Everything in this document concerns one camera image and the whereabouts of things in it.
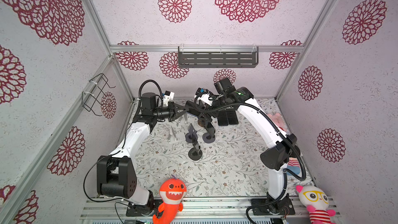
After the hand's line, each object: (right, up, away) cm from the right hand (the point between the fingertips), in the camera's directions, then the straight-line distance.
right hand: (203, 107), depth 79 cm
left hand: (-8, -2, -3) cm, 8 cm away
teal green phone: (+14, -7, +29) cm, 33 cm away
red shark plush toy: (-15, -39, -9) cm, 42 cm away
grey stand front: (-4, -26, +9) cm, 28 cm away
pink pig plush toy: (+48, -6, +21) cm, 53 cm away
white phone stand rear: (-10, -5, +19) cm, 22 cm away
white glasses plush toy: (+51, -43, -9) cm, 67 cm away
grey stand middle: (+4, -19, +18) cm, 27 cm away
